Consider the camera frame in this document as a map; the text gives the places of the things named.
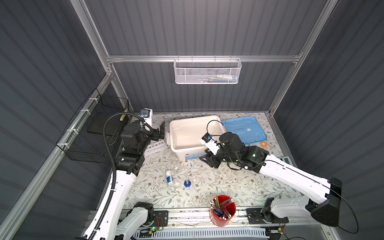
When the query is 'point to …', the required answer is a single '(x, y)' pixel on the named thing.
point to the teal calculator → (286, 159)
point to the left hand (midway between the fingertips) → (153, 120)
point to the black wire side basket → (85, 140)
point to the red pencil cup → (222, 209)
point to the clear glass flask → (176, 168)
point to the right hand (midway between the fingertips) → (204, 155)
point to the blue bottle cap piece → (187, 183)
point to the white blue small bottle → (169, 177)
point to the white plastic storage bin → (186, 132)
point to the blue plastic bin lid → (247, 127)
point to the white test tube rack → (155, 147)
